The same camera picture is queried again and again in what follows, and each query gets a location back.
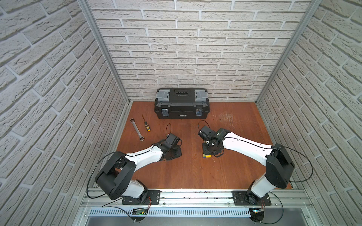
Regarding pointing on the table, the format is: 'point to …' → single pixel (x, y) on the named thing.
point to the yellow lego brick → (208, 156)
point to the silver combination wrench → (141, 138)
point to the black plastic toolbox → (182, 103)
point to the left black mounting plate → (148, 197)
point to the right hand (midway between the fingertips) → (208, 151)
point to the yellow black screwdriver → (146, 125)
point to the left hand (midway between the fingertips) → (182, 151)
